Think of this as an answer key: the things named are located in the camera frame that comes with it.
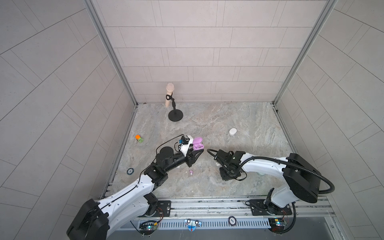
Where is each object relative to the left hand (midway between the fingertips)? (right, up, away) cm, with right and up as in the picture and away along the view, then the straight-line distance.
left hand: (203, 148), depth 71 cm
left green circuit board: (-25, -33, -6) cm, 42 cm away
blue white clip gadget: (-5, -33, -6) cm, 34 cm away
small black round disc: (+13, -33, -3) cm, 35 cm away
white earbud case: (+20, +5, +27) cm, 34 cm away
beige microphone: (-20, +33, +18) cm, 42 cm away
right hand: (+12, -20, +11) cm, 26 cm away
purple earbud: (-7, -15, +11) cm, 20 cm away
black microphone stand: (-20, +16, +36) cm, 44 cm away
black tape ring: (-41, -15, +11) cm, 45 cm away
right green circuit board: (+34, -34, -3) cm, 48 cm away
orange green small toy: (-40, +1, +22) cm, 46 cm away
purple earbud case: (-3, +2, -1) cm, 4 cm away
